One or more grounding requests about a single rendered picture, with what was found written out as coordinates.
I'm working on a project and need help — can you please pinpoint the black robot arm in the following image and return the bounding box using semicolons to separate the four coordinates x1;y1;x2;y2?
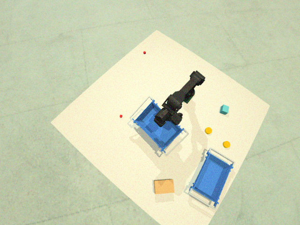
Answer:
155;71;205;125

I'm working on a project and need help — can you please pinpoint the small light blue cube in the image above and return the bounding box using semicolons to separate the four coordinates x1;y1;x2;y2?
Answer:
219;104;229;115

